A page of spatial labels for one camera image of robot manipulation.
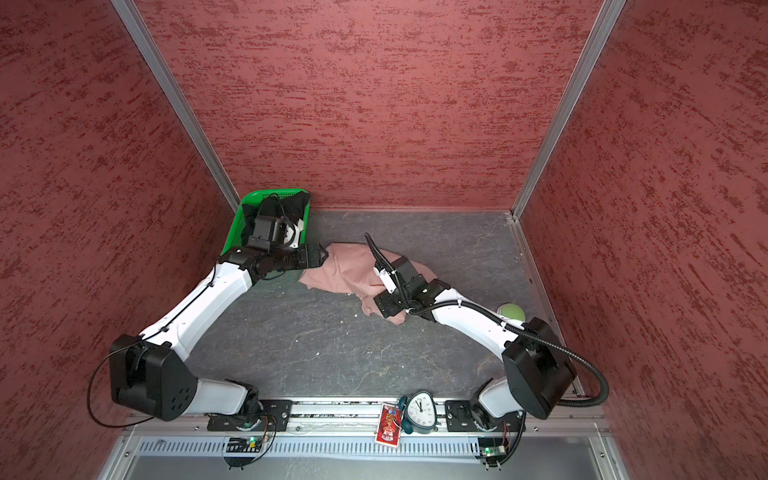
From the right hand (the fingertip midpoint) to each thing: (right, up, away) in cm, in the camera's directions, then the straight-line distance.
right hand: (389, 299), depth 85 cm
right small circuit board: (+25, -33, -15) cm, 44 cm away
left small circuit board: (-35, -32, -14) cm, 50 cm away
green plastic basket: (-55, +18, +18) cm, 60 cm away
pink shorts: (-13, +8, +9) cm, 18 cm away
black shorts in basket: (-37, +30, +25) cm, 54 cm away
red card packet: (0, -28, -14) cm, 31 cm away
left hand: (-22, +11, -1) cm, 25 cm away
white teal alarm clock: (+8, -25, -14) cm, 29 cm away
